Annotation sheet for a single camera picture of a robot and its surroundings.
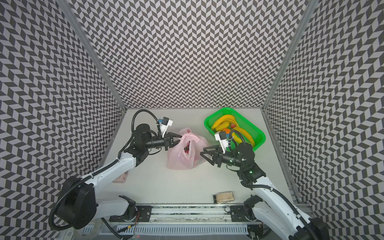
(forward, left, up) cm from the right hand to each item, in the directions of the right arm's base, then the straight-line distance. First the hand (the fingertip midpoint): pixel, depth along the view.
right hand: (202, 157), depth 68 cm
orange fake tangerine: (+27, -17, -18) cm, 37 cm away
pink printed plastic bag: (+4, +7, -2) cm, 8 cm away
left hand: (+8, +8, +2) cm, 12 cm away
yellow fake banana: (+31, -26, -21) cm, 46 cm away
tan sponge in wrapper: (-12, -10, -20) cm, 26 cm away
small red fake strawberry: (+34, -23, -20) cm, 45 cm away
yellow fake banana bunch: (+33, -16, -16) cm, 40 cm away
